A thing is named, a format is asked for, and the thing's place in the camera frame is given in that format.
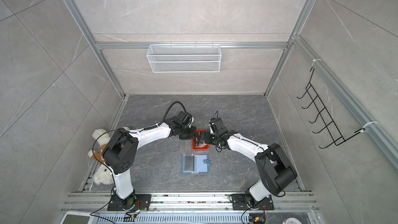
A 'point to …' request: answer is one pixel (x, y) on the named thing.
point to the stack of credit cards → (201, 145)
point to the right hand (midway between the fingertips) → (205, 137)
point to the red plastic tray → (196, 144)
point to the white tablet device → (80, 217)
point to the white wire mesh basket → (185, 58)
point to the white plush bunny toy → (103, 175)
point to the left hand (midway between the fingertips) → (198, 132)
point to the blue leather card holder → (195, 164)
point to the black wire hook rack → (324, 129)
